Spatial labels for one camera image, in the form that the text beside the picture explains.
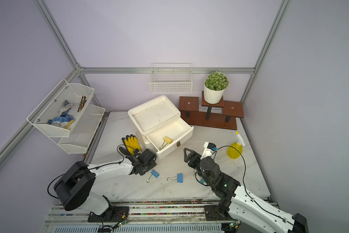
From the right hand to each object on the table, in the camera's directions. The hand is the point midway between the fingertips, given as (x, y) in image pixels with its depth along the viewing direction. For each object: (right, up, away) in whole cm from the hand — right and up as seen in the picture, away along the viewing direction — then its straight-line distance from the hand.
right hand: (187, 153), depth 74 cm
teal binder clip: (+10, -19, +12) cm, 24 cm away
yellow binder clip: (-12, +6, +10) cm, 16 cm away
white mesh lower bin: (-66, +9, +17) cm, 69 cm away
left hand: (-22, -11, +16) cm, 30 cm away
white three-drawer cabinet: (-17, +15, +8) cm, 24 cm away
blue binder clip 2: (-5, -17, +12) cm, 22 cm away
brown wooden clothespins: (-60, +27, +8) cm, 66 cm away
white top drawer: (-10, +7, +12) cm, 17 cm away
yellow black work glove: (-38, +1, +26) cm, 46 cm away
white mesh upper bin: (-66, +20, -2) cm, 69 cm away
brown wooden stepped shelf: (+27, +21, +28) cm, 44 cm away
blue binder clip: (-20, -15, +14) cm, 29 cm away
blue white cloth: (-62, +17, -2) cm, 64 cm away
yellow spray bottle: (+32, -4, +23) cm, 39 cm away
